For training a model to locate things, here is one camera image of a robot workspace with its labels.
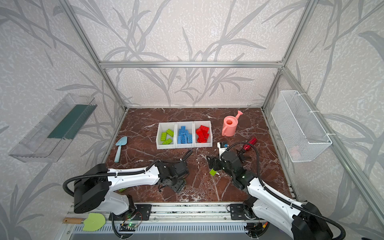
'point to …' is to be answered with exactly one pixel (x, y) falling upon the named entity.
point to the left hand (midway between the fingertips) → (179, 180)
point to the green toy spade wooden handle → (93, 221)
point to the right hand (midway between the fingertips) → (212, 151)
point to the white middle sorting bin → (189, 126)
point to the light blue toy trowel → (122, 141)
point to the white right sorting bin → (197, 124)
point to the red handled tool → (253, 141)
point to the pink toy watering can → (230, 125)
